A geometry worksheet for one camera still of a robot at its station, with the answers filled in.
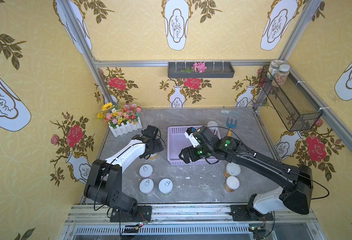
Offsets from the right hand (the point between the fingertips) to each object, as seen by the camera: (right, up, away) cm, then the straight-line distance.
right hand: (187, 149), depth 75 cm
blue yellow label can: (+16, +12, +17) cm, 27 cm away
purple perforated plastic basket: (-6, +1, +25) cm, 25 cm away
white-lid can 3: (+23, -18, +2) cm, 29 cm away
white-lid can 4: (-21, -20, +2) cm, 29 cm away
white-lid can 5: (-11, -20, +2) cm, 23 cm away
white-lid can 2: (+24, -11, +4) cm, 27 cm away
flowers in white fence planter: (-41, +16, +19) cm, 48 cm away
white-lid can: (-19, -7, +15) cm, 25 cm away
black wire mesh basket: (+59, +25, +8) cm, 64 cm away
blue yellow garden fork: (+34, +11, +34) cm, 49 cm away
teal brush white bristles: (+32, +22, +43) cm, 58 cm away
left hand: (-23, -2, +15) cm, 28 cm away
